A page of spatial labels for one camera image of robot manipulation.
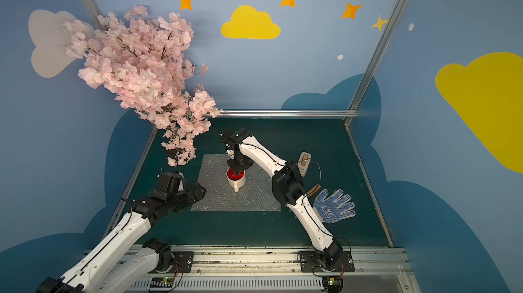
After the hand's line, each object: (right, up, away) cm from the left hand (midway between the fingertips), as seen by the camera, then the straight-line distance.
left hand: (199, 191), depth 83 cm
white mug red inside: (+14, +3, +5) cm, 16 cm away
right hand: (+17, +8, +11) cm, 22 cm away
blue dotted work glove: (+55, -9, +4) cm, 56 cm away
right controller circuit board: (+53, -32, -9) cm, 62 cm away
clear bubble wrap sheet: (+23, -4, +10) cm, 26 cm away
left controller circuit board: (-11, -31, -10) cm, 34 cm away
